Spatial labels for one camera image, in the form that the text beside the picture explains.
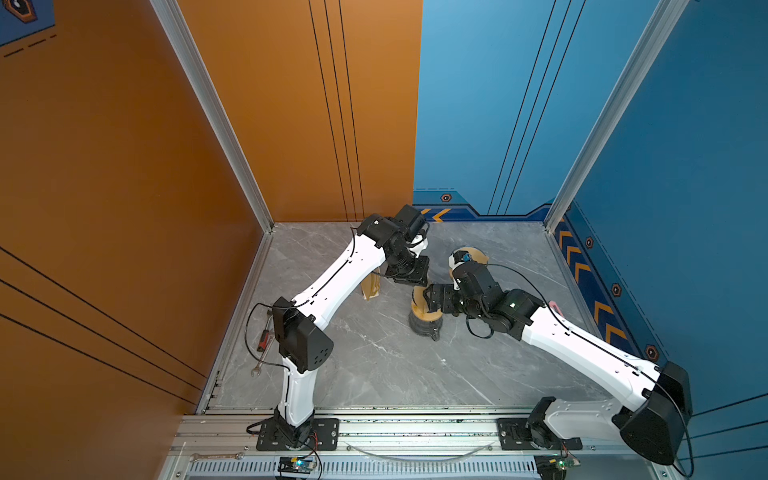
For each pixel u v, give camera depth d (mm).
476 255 884
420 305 750
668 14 696
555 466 704
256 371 846
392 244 550
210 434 757
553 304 966
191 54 756
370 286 966
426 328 875
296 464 707
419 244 663
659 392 396
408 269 669
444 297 670
